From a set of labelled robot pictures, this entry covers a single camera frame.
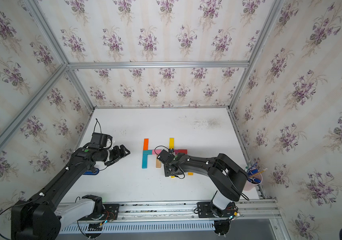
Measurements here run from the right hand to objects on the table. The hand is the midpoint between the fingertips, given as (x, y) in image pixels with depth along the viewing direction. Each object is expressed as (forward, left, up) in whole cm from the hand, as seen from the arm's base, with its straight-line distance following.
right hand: (172, 172), depth 87 cm
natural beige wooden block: (+4, +9, +2) cm, 10 cm away
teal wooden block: (+12, +16, +2) cm, 20 cm away
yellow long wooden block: (-5, 0, +5) cm, 7 cm away
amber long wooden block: (-11, -8, +28) cm, 31 cm away
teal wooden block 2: (+6, +18, +1) cm, 18 cm away
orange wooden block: (+17, +19, +1) cm, 25 cm away
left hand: (+4, +26, +12) cm, 29 cm away
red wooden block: (+14, -5, 0) cm, 15 cm away
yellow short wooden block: (+20, +1, 0) cm, 20 cm away
